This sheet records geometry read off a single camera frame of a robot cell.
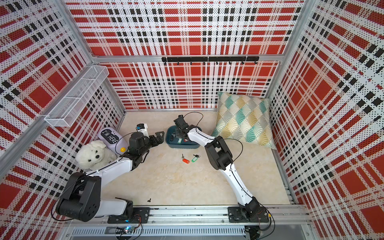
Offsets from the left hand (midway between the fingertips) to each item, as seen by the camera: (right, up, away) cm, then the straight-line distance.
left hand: (161, 133), depth 90 cm
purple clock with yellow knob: (-29, -4, +1) cm, 30 cm away
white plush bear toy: (-31, -10, -13) cm, 35 cm away
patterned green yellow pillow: (+53, +9, +5) cm, 54 cm away
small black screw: (-3, -35, -12) cm, 37 cm away
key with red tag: (+14, -17, +4) cm, 22 cm away
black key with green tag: (+21, -16, +5) cm, 27 cm away
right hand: (+11, +1, +15) cm, 19 cm away
